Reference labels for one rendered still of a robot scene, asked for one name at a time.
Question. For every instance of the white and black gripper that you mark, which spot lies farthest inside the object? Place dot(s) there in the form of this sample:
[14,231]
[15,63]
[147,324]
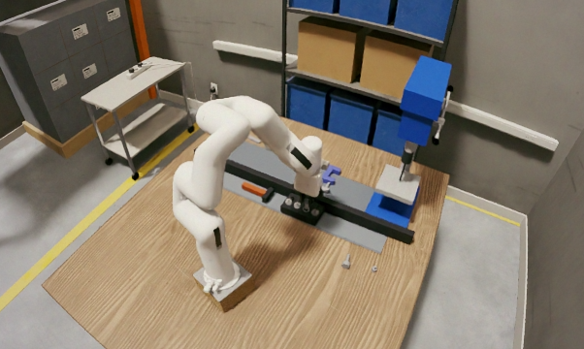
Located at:
[309,185]

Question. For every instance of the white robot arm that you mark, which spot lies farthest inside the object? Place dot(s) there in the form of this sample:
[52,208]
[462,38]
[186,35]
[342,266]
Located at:
[201,181]

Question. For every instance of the black rectangular bar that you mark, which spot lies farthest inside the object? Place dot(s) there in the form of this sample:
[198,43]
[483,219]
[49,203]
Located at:
[335,208]

